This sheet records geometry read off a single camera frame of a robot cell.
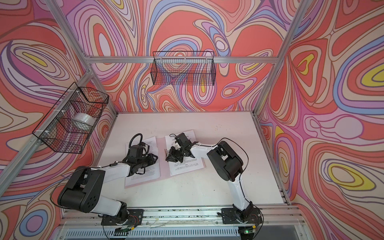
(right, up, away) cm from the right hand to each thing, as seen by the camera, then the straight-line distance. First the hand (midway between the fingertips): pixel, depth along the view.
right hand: (167, 161), depth 91 cm
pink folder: (-3, -3, 0) cm, 4 cm away
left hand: (-7, +3, +3) cm, 8 cm away
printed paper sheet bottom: (+13, -2, 0) cm, 13 cm away
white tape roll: (-38, +24, -18) cm, 49 cm away
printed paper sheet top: (-9, -5, -2) cm, 11 cm away
